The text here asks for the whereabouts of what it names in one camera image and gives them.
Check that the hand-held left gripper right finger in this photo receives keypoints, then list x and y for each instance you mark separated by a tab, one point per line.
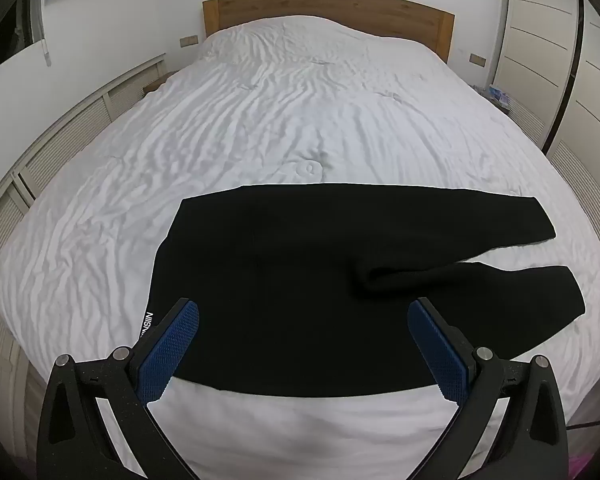
439	355

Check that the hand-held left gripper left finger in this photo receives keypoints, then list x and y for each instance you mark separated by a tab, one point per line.
171	349

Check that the black pants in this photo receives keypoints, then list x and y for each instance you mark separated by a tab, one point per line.
280	285

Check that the beige wall switch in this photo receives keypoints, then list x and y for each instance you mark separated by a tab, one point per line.
476	59
189	40

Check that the white sliding wardrobe doors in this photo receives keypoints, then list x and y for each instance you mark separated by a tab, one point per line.
530	35

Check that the white slatted cabinet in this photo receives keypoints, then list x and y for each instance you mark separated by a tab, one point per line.
65	140

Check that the wooden nightstand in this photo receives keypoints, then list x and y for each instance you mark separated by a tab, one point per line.
155	82

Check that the wooden headboard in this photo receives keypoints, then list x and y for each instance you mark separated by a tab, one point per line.
330	7

